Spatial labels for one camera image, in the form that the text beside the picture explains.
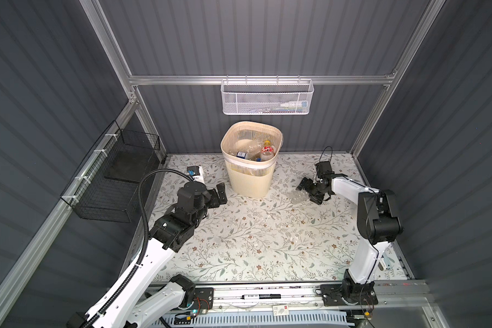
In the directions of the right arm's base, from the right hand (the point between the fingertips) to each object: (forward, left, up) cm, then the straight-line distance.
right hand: (305, 192), depth 99 cm
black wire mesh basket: (-14, +78, +26) cm, 83 cm away
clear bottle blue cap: (-1, +3, -3) cm, 4 cm away
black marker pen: (-44, +23, -2) cm, 49 cm away
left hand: (-15, +39, +27) cm, 50 cm away
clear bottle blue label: (+14, +28, +17) cm, 36 cm away
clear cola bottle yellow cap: (+8, +19, +21) cm, 30 cm away
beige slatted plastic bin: (-2, +27, +15) cm, 31 cm away
